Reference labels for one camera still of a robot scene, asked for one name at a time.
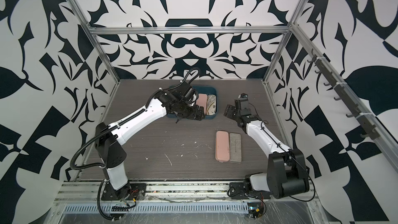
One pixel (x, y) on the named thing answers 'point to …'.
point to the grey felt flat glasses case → (235, 148)
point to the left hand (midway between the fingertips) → (197, 112)
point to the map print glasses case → (211, 104)
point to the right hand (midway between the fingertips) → (231, 107)
